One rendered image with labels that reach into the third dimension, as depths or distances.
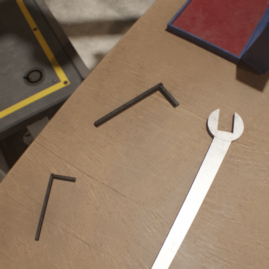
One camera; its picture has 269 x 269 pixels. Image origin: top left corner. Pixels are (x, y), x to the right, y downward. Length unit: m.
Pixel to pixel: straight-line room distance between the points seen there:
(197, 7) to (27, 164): 0.32
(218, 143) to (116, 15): 0.86
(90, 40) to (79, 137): 0.75
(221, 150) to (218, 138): 0.02
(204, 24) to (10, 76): 0.37
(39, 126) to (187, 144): 0.45
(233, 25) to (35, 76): 0.36
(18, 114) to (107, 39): 0.58
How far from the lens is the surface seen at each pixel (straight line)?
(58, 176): 0.37
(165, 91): 0.41
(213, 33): 0.48
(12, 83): 0.65
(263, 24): 0.51
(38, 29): 0.72
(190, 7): 0.52
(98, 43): 1.10
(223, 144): 0.39
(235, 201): 0.37
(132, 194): 0.36
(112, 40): 1.11
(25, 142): 0.85
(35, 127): 0.76
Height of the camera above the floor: 0.81
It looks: 65 degrees down
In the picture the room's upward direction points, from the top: straight up
